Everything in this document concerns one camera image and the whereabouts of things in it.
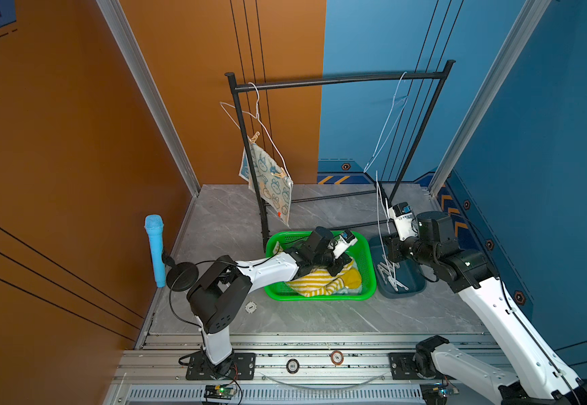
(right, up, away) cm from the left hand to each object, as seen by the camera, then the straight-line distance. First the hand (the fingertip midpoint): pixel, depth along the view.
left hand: (350, 255), depth 85 cm
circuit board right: (+21, -37, -15) cm, 45 cm away
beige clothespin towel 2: (+14, -7, +8) cm, 18 cm away
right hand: (+8, +7, -13) cm, 17 cm away
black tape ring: (-19, -31, -11) cm, 38 cm away
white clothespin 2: (+13, -7, +6) cm, 16 cm away
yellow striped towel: (-10, -7, -7) cm, 14 cm away
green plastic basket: (+5, -1, +3) cm, 6 cm away
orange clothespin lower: (-24, +26, -8) cm, 36 cm away
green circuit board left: (-40, -36, -14) cm, 56 cm away
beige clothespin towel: (+20, -12, +2) cm, 23 cm away
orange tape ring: (-6, -29, -10) cm, 32 cm away
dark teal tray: (+17, -9, +4) cm, 19 cm away
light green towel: (+1, -13, +2) cm, 13 cm away
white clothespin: (+16, -11, +4) cm, 20 cm away
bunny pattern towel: (-26, +24, +2) cm, 36 cm away
